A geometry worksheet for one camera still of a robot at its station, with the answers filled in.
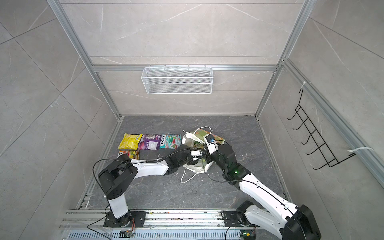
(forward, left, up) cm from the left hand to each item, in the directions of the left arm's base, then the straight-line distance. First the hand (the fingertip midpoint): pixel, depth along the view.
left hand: (198, 146), depth 89 cm
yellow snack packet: (+10, +46, -7) cm, 47 cm away
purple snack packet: (+10, +33, -9) cm, 36 cm away
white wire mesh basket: (+42, +13, +19) cm, 48 cm away
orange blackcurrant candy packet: (+2, +43, -9) cm, 44 cm away
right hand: (-4, -3, +11) cm, 12 cm away
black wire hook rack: (-16, -52, +21) cm, 58 cm away
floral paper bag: (-6, -1, +10) cm, 12 cm away
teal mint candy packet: (+10, +17, -8) cm, 22 cm away
